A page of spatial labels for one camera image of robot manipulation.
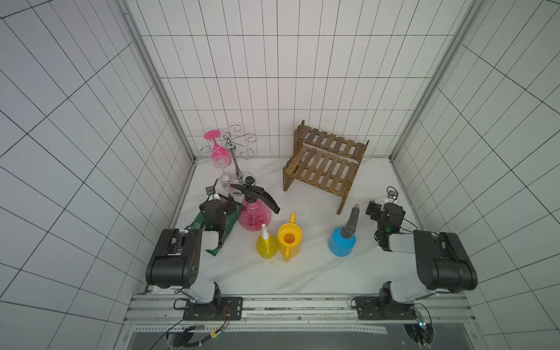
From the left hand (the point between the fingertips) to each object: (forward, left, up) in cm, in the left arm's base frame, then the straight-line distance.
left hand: (219, 199), depth 95 cm
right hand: (0, -70, +1) cm, 70 cm away
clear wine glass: (+2, -5, +12) cm, 13 cm away
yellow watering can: (-20, -31, +5) cm, 38 cm away
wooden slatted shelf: (+17, -48, +8) cm, 51 cm away
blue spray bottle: (-20, -51, +5) cm, 55 cm away
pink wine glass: (+5, -5, +22) cm, 23 cm away
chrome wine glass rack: (+13, -7, +24) cm, 28 cm away
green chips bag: (-18, 0, +13) cm, 22 cm away
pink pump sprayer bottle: (-9, -18, +8) cm, 22 cm away
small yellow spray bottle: (-25, -23, +12) cm, 36 cm away
